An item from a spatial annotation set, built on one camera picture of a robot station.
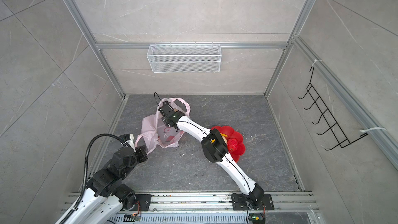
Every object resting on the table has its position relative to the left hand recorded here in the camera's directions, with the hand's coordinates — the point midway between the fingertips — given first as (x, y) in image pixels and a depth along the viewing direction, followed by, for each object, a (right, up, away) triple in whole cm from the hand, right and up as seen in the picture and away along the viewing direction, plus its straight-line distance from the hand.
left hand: (146, 143), depth 76 cm
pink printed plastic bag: (+3, +5, +4) cm, 7 cm away
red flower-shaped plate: (+46, +2, +18) cm, 49 cm away
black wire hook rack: (+84, +5, -16) cm, 86 cm away
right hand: (+9, +13, +25) cm, 29 cm away
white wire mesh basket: (+16, +50, +24) cm, 58 cm away
